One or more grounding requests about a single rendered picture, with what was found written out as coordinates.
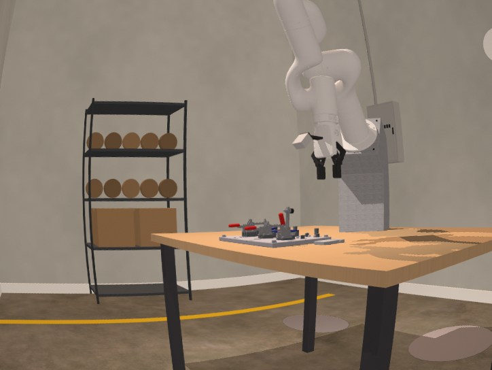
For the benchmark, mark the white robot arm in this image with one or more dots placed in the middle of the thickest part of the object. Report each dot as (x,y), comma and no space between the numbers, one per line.
(305,28)

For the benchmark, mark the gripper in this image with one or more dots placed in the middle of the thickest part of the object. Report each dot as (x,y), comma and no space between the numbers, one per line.
(326,147)

